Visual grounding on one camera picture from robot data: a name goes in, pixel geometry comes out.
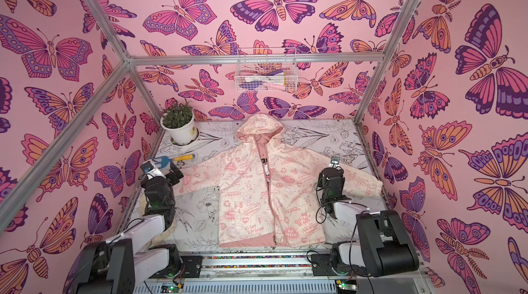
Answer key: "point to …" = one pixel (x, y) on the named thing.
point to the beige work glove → (142, 205)
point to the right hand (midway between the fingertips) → (333, 170)
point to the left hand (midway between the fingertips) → (165, 165)
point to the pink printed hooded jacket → (271, 193)
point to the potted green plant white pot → (178, 120)
